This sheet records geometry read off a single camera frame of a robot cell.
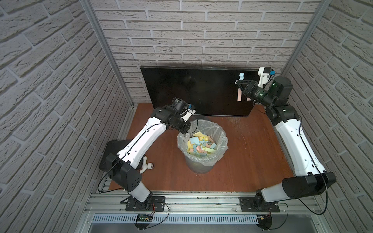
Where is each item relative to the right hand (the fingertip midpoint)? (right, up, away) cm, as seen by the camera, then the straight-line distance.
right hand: (239, 81), depth 66 cm
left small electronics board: (-47, -68, +6) cm, 83 cm away
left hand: (-27, -20, +12) cm, 35 cm away
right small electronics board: (+13, -67, +2) cm, 69 cm away
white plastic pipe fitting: (-47, -45, +17) cm, 68 cm away
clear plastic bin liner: (-14, -23, +12) cm, 29 cm away
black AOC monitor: (-9, +1, +32) cm, 33 cm away
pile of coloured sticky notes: (-18, -32, +14) cm, 40 cm away
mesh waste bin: (-19, -46, +15) cm, 52 cm away
